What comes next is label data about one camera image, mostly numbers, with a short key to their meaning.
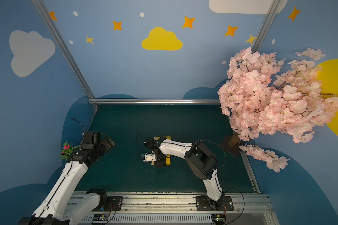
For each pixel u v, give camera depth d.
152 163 0.82
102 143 0.71
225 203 0.74
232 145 0.96
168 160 0.88
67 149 0.75
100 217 0.72
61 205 0.41
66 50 0.85
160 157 0.80
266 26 0.76
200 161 0.50
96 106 1.23
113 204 0.75
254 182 0.86
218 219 0.73
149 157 0.80
